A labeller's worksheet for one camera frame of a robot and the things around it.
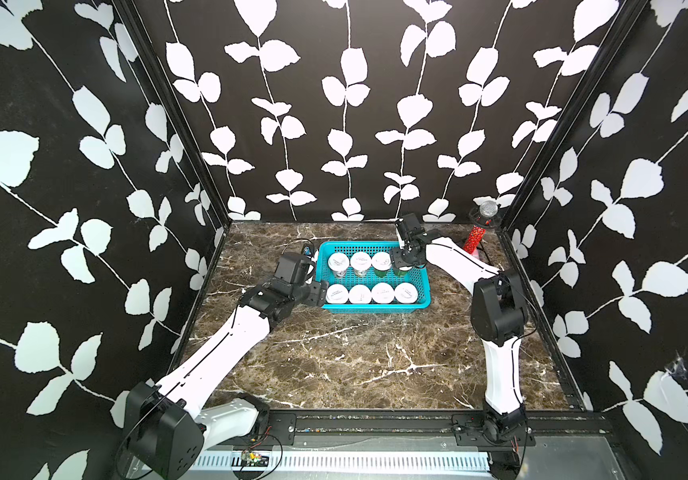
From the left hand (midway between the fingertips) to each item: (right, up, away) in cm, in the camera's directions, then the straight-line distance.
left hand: (313, 276), depth 81 cm
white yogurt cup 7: (+20, -6, +12) cm, 24 cm away
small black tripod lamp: (+52, +18, +8) cm, 55 cm away
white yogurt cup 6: (+13, -7, +11) cm, 18 cm away
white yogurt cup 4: (+28, +1, +12) cm, 30 cm away
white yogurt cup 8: (+28, -6, +12) cm, 31 cm away
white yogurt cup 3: (+21, +3, +19) cm, 28 cm away
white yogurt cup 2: (+13, +3, +20) cm, 24 cm away
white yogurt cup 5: (+6, -6, +10) cm, 14 cm away
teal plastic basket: (+14, -3, +23) cm, 27 cm away
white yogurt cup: (+6, +3, +20) cm, 21 cm away
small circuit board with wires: (-13, -43, -10) cm, 46 cm away
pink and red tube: (+52, +11, +18) cm, 56 cm away
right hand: (+27, +6, +19) cm, 34 cm away
